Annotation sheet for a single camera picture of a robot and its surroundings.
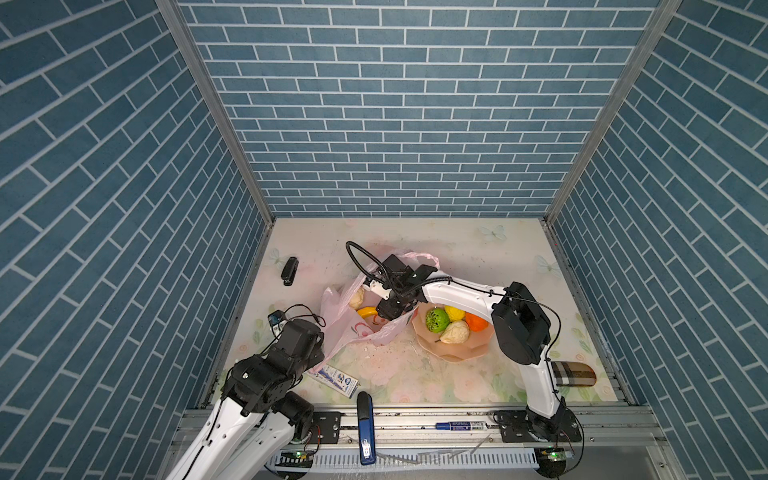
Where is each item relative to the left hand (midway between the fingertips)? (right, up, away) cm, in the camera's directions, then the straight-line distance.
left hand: (318, 346), depth 74 cm
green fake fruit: (+32, +3, +12) cm, 34 cm away
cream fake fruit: (+7, +9, +19) cm, 22 cm away
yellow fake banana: (+11, +4, +18) cm, 21 cm away
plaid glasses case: (+68, -10, +7) cm, 69 cm away
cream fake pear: (+37, 0, +11) cm, 39 cm away
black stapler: (-17, +17, +27) cm, 36 cm away
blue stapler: (+13, -19, -3) cm, 23 cm away
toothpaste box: (+3, -12, +7) cm, 14 cm away
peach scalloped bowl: (+43, -3, +10) cm, 44 cm away
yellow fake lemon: (+37, +4, +15) cm, 40 cm away
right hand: (+15, +8, +17) cm, 24 cm away
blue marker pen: (+36, -20, 0) cm, 41 cm away
